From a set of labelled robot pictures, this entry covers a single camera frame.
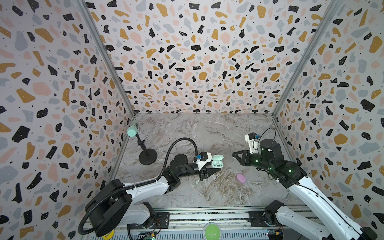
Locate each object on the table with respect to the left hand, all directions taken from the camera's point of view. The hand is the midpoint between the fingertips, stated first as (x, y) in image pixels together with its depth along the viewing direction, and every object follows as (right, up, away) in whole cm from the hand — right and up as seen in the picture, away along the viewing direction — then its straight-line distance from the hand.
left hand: (220, 164), depth 69 cm
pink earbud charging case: (+14, -13, +18) cm, 27 cm away
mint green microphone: (-40, +16, -2) cm, 43 cm away
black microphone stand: (-43, -1, +26) cm, 50 cm away
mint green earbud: (-12, -14, +16) cm, 25 cm away
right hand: (+6, +5, 0) cm, 8 cm away
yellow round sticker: (-52, -33, 0) cm, 61 cm away
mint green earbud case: (-2, +1, +1) cm, 2 cm away
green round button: (-4, -31, 0) cm, 31 cm away
